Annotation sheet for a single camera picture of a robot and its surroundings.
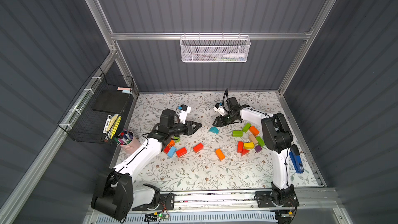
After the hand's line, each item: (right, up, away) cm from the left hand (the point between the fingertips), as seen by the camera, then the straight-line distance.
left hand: (198, 125), depth 77 cm
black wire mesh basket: (-49, +16, +2) cm, 52 cm away
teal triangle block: (+9, -5, +20) cm, 23 cm away
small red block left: (-19, -16, +12) cm, 27 cm away
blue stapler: (+54, -20, +7) cm, 58 cm away
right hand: (+11, -2, +22) cm, 25 cm away
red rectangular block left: (-10, -17, +11) cm, 23 cm away
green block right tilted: (+30, -4, +20) cm, 36 cm away
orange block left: (-16, -13, +14) cm, 25 cm away
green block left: (-11, -7, -4) cm, 13 cm away
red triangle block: (+26, -17, +12) cm, 34 cm away
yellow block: (+30, -14, +14) cm, 35 cm away
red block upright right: (+24, -15, +14) cm, 32 cm away
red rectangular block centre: (-1, -15, +13) cm, 20 cm away
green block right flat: (+25, -8, +22) cm, 34 cm away
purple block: (+33, -14, +9) cm, 37 cm away
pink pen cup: (-38, -10, +5) cm, 40 cm away
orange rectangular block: (+12, -18, +11) cm, 24 cm away
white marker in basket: (+22, +41, +16) cm, 49 cm away
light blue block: (-16, -17, +11) cm, 25 cm away
